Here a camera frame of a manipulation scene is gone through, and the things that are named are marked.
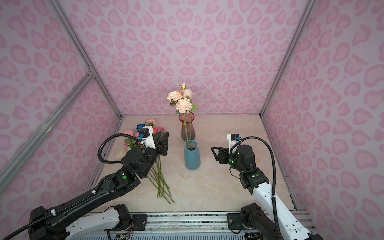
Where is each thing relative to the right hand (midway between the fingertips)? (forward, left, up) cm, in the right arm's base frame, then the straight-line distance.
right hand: (215, 148), depth 74 cm
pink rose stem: (+14, +51, -14) cm, 55 cm away
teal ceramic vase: (+1, +12, -11) cm, 16 cm away
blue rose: (+29, +51, -18) cm, 62 cm away
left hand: (+1, +23, +12) cm, 26 cm away
